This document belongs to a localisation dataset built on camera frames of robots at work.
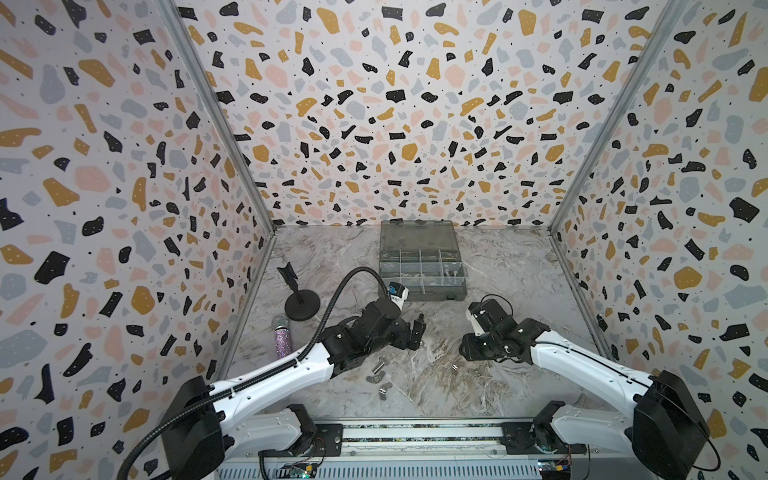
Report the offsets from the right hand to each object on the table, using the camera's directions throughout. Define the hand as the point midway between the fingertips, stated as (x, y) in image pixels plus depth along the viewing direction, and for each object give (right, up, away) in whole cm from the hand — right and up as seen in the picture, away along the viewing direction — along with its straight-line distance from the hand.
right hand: (464, 350), depth 83 cm
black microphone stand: (-49, +11, +13) cm, 52 cm away
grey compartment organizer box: (-9, +26, +31) cm, 41 cm away
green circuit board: (-41, -24, -13) cm, 49 cm away
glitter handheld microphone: (-53, +3, +4) cm, 53 cm away
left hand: (-14, +10, -7) cm, 18 cm away
